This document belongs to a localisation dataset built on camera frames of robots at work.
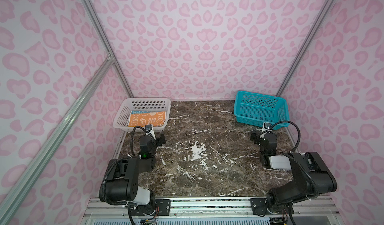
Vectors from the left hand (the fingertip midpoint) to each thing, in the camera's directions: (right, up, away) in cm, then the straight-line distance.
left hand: (155, 129), depth 91 cm
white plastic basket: (-26, +5, +10) cm, 28 cm away
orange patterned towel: (-4, +6, +12) cm, 14 cm away
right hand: (+66, 0, +1) cm, 66 cm away
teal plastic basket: (+69, +13, +23) cm, 74 cm away
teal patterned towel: (-15, +11, +15) cm, 24 cm away
